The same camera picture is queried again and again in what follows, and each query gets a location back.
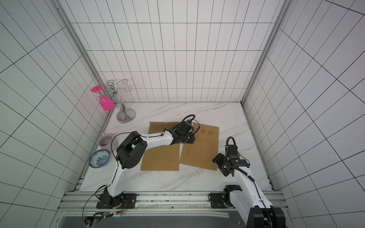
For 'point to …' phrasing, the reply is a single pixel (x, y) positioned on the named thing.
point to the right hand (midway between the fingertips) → (215, 159)
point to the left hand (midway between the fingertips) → (192, 141)
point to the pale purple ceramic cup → (104, 141)
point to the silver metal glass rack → (125, 115)
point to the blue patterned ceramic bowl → (99, 158)
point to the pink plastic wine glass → (105, 102)
